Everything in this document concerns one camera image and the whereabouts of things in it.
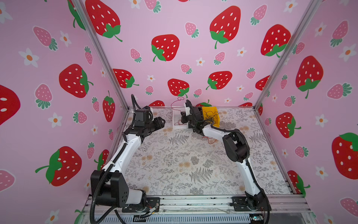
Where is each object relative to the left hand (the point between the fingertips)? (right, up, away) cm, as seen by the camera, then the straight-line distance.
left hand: (162, 121), depth 83 cm
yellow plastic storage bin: (+38, +10, +31) cm, 50 cm away
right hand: (+11, +7, +16) cm, 21 cm away
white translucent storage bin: (+7, +4, +26) cm, 28 cm away
